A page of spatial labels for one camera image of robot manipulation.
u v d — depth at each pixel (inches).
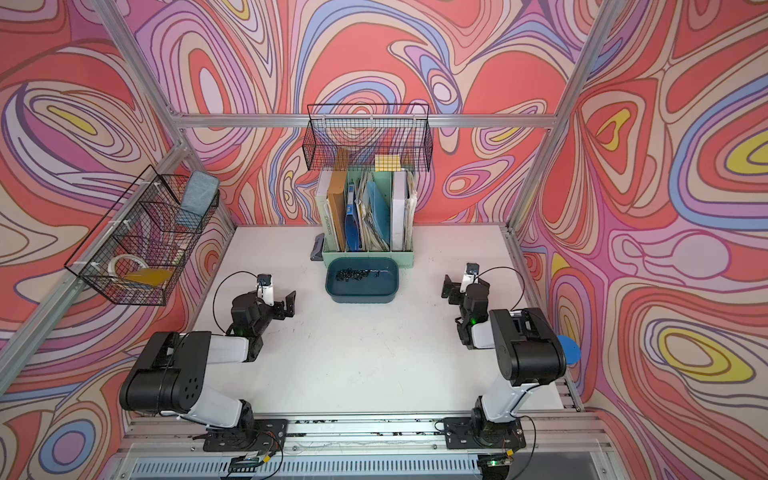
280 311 33.1
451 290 33.9
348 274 41.2
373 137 37.7
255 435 28.2
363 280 40.9
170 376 17.6
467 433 28.9
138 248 30.1
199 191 31.8
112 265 26.0
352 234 41.6
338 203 36.5
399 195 37.0
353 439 29.0
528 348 18.6
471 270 32.3
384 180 41.8
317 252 42.0
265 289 31.5
